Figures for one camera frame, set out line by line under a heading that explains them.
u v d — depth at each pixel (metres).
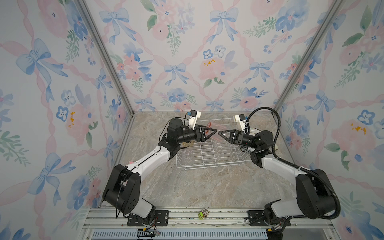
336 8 0.69
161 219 0.74
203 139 0.66
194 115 0.68
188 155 0.84
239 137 0.65
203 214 0.73
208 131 0.71
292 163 0.52
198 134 0.66
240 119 0.69
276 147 0.98
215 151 0.96
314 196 0.43
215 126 0.70
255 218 0.73
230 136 0.70
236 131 0.68
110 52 0.87
